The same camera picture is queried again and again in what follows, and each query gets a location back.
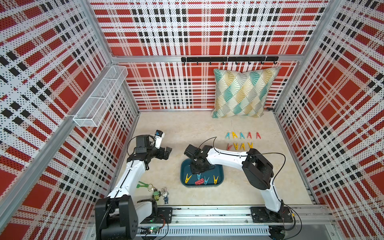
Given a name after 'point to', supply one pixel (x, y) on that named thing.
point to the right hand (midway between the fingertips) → (198, 170)
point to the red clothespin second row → (228, 147)
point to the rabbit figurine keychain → (165, 194)
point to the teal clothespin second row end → (198, 176)
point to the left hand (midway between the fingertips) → (165, 146)
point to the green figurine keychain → (156, 194)
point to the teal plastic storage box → (213, 178)
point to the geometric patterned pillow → (242, 94)
